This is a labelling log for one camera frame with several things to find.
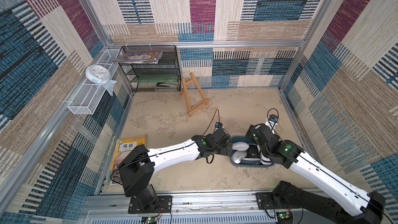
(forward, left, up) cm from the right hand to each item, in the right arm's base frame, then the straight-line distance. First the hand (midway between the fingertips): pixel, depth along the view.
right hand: (256, 129), depth 77 cm
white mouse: (-2, +6, -15) cm, 16 cm away
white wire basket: (+23, +93, +1) cm, 96 cm away
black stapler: (+40, +52, -7) cm, 66 cm away
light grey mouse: (-9, +1, -17) cm, 20 cm away
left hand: (-4, +15, -9) cm, 18 cm away
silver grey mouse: (-6, +7, -18) cm, 20 cm away
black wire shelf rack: (+49, +61, +1) cm, 78 cm away
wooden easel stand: (+31, +24, -14) cm, 41 cm away
